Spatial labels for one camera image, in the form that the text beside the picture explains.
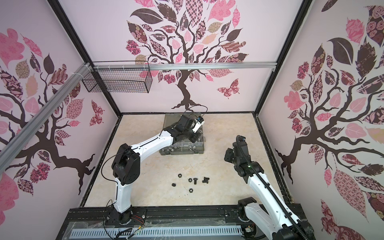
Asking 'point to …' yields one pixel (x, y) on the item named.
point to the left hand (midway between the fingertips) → (198, 134)
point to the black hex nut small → (190, 181)
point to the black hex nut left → (173, 184)
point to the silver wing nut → (163, 149)
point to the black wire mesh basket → (134, 76)
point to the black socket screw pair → (205, 180)
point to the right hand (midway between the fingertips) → (230, 150)
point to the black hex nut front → (191, 189)
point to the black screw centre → (195, 180)
